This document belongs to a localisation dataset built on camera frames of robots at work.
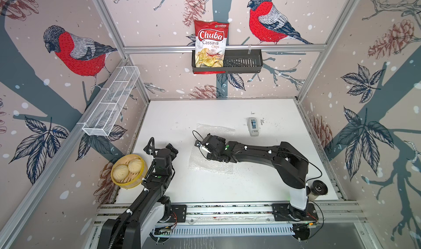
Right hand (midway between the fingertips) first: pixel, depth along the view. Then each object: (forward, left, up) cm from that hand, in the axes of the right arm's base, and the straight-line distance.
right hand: (213, 143), depth 90 cm
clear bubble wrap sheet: (-7, +8, -6) cm, 12 cm away
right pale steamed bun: (-14, +40, -1) cm, 43 cm away
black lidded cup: (-23, -48, +3) cm, 53 cm away
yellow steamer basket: (-17, +43, -3) cm, 46 cm away
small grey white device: (+16, -24, -2) cm, 29 cm away
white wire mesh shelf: (+8, +50, +25) cm, 57 cm away
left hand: (-3, +24, +3) cm, 24 cm away
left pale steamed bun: (-18, +46, -1) cm, 50 cm away
